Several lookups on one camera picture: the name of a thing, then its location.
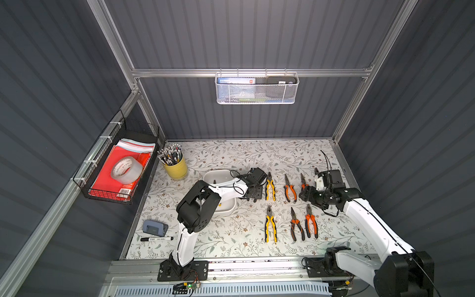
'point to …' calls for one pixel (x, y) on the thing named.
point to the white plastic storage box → (213, 176)
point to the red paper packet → (104, 185)
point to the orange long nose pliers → (294, 220)
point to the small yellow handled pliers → (269, 180)
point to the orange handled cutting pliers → (286, 187)
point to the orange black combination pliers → (309, 216)
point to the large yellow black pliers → (269, 216)
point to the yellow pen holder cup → (177, 171)
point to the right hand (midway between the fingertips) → (306, 197)
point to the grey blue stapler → (155, 228)
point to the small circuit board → (182, 288)
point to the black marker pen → (145, 239)
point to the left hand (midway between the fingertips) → (257, 194)
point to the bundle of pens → (171, 155)
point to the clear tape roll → (127, 170)
